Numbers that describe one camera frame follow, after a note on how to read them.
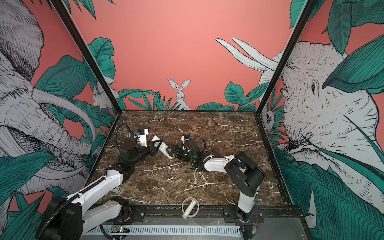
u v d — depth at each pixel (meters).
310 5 0.69
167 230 0.70
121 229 0.70
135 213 0.73
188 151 0.67
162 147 0.81
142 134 0.72
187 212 0.72
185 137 0.83
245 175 0.47
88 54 0.88
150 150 0.72
